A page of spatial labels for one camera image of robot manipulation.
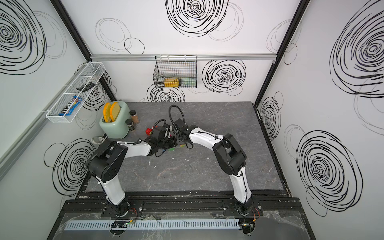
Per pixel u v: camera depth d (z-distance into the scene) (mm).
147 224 770
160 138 776
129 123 967
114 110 885
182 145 936
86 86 772
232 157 524
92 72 916
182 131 731
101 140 1011
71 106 671
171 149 934
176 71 989
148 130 1002
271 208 745
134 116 1037
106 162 491
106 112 867
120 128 936
